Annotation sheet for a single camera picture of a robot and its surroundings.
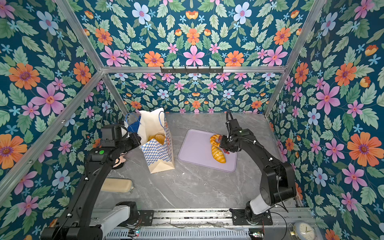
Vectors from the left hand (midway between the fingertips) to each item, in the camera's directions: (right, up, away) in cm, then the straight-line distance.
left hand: (142, 133), depth 73 cm
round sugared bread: (+2, -4, +23) cm, 23 cm away
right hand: (+42, -7, +14) cm, 45 cm away
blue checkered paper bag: (+6, -4, 0) cm, 7 cm away
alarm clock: (+77, -44, -7) cm, 89 cm away
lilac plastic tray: (+26, -12, +26) cm, 39 cm away
